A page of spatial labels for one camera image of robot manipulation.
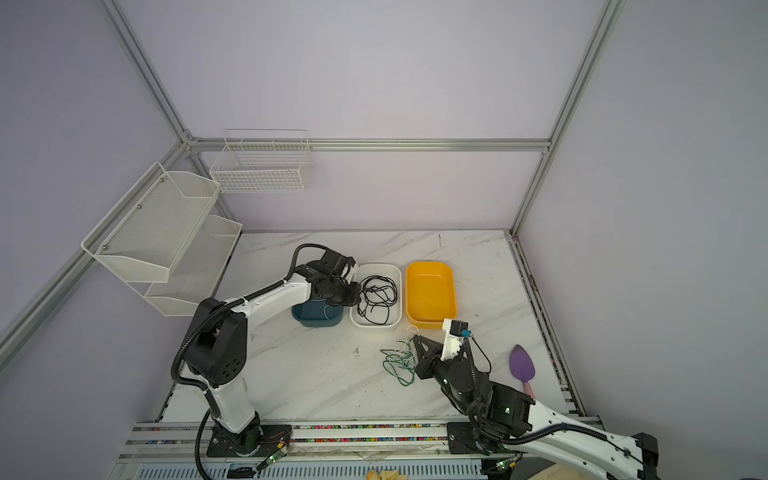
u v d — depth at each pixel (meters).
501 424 0.52
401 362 0.84
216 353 0.48
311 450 0.73
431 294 1.02
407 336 0.93
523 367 0.87
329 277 0.73
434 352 0.64
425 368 0.62
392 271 1.03
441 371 0.63
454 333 0.62
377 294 0.96
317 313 0.95
